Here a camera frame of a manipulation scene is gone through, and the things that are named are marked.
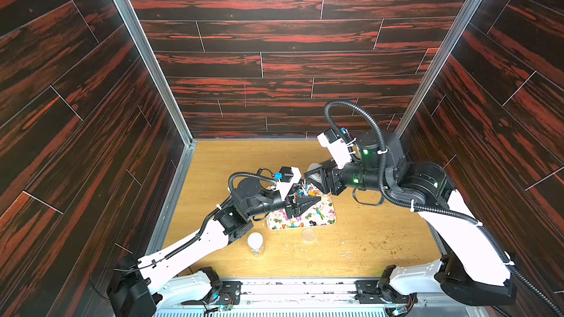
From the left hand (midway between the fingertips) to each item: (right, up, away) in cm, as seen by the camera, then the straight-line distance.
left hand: (314, 192), depth 60 cm
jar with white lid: (-19, -19, +15) cm, 31 cm away
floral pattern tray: (+7, -14, +32) cm, 36 cm away
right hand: (0, +7, -3) cm, 8 cm away
